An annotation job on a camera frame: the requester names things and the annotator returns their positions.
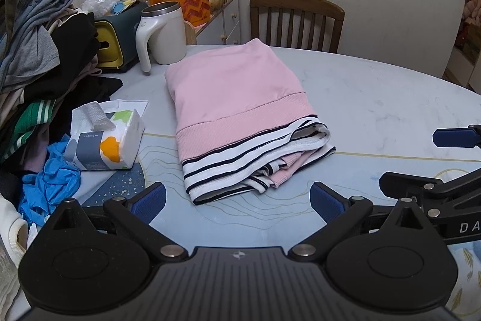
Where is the pink sweatshirt with striped hem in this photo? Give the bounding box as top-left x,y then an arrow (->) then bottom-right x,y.
166,39 -> 336,205

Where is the pile of clothes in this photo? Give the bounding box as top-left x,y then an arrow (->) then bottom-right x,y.
1,0 -> 122,206

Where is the wooden shelf cabinet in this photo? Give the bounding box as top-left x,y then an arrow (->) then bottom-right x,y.
443,0 -> 480,94

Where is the blue rubber glove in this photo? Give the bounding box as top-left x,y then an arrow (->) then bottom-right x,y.
18,135 -> 81,227

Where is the tissue pack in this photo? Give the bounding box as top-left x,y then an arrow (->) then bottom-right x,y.
64,99 -> 148,171

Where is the dark green tissue box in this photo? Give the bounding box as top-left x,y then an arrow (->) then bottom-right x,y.
95,1 -> 148,73

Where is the white drawer cabinet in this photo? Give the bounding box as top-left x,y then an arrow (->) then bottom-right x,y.
184,0 -> 241,46

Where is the brown wooden chair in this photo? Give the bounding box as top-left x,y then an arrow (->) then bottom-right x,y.
250,0 -> 345,53

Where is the white mug with handle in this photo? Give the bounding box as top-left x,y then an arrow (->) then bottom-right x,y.
135,1 -> 187,73

